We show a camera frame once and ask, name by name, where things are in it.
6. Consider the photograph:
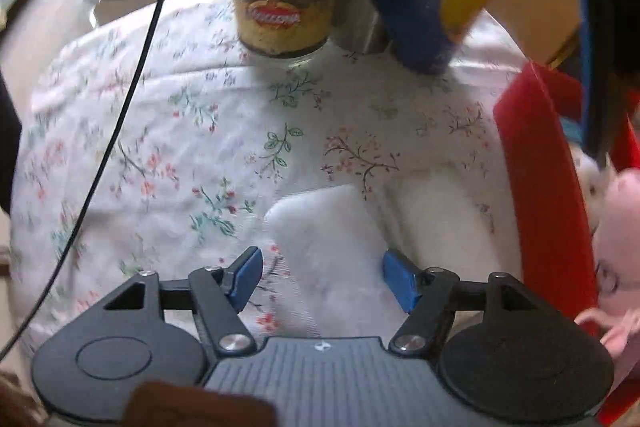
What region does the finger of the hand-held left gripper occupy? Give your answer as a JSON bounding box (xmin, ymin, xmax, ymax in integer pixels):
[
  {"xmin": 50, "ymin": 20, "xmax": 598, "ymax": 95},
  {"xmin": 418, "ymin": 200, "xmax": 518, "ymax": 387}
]
[{"xmin": 572, "ymin": 0, "xmax": 618, "ymax": 158}]

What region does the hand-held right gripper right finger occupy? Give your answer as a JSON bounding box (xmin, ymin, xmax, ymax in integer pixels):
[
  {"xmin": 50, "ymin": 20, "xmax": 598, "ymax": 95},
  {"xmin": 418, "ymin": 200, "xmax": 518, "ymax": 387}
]
[{"xmin": 382, "ymin": 249, "xmax": 543, "ymax": 355}]

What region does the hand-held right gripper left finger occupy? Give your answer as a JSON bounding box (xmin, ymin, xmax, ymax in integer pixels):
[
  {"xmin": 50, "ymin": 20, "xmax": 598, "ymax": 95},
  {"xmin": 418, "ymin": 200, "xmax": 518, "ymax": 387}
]
[{"xmin": 102, "ymin": 246, "xmax": 264, "ymax": 356}]

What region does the white cloth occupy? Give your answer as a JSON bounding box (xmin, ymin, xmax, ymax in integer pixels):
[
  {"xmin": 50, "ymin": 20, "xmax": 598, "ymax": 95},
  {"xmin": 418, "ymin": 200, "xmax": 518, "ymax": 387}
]
[{"xmin": 264, "ymin": 167, "xmax": 516, "ymax": 340}]

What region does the red cardboard box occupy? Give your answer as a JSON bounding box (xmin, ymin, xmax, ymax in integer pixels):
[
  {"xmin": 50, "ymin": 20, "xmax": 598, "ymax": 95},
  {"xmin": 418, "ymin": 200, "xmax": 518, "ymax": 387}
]
[{"xmin": 492, "ymin": 61, "xmax": 640, "ymax": 427}]

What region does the white plush toy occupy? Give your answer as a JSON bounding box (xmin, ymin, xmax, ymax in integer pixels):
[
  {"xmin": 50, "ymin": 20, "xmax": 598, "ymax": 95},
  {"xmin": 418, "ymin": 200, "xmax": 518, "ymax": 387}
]
[{"xmin": 570, "ymin": 147, "xmax": 608, "ymax": 233}]

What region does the floral tablecloth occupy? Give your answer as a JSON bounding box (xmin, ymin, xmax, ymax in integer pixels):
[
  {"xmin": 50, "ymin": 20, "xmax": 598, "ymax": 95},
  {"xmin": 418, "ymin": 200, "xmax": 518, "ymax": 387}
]
[{"xmin": 10, "ymin": 0, "xmax": 526, "ymax": 358}]

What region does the pink plush toy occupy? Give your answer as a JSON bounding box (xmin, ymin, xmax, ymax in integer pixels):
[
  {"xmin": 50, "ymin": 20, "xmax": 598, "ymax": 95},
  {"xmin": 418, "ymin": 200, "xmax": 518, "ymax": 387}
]
[{"xmin": 574, "ymin": 152, "xmax": 640, "ymax": 388}]

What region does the dark blue fuzzy sock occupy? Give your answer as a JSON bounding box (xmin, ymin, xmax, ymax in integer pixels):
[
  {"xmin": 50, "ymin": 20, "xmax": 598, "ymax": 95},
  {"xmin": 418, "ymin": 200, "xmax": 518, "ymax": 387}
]
[{"xmin": 345, "ymin": 0, "xmax": 457, "ymax": 75}]

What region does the stainless steel thermos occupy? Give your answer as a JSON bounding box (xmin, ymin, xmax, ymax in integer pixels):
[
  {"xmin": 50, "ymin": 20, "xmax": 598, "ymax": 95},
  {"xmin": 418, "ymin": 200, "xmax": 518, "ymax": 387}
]
[{"xmin": 332, "ymin": 0, "xmax": 388, "ymax": 54}]

